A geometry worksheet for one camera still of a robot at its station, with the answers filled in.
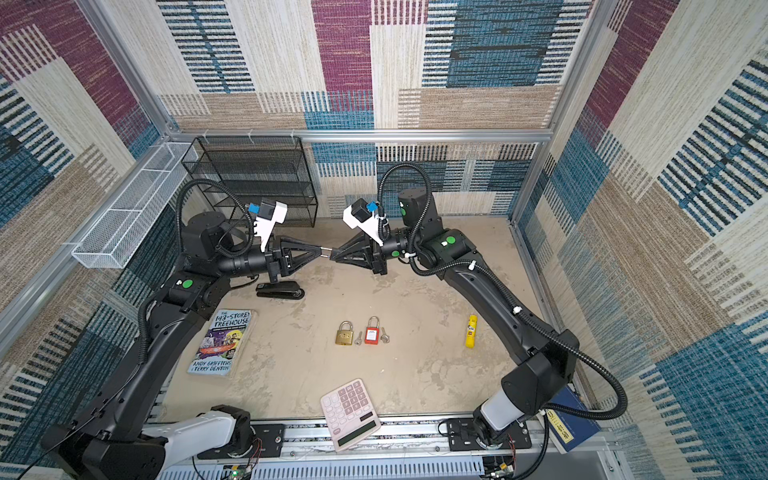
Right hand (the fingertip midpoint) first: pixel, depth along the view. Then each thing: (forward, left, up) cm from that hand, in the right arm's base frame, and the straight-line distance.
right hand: (340, 259), depth 62 cm
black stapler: (+15, +23, -35) cm, 44 cm away
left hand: (0, +4, +3) cm, 5 cm away
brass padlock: (-1, +3, -35) cm, 36 cm away
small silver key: (-2, -1, -37) cm, 37 cm away
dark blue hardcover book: (-27, -52, -35) cm, 68 cm away
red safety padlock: (-1, -5, -35) cm, 36 cm away
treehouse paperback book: (-5, +38, -33) cm, 51 cm away
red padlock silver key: (-2, -8, -36) cm, 37 cm away
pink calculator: (-22, +1, -35) cm, 41 cm away
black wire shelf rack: (+51, +42, -14) cm, 67 cm away
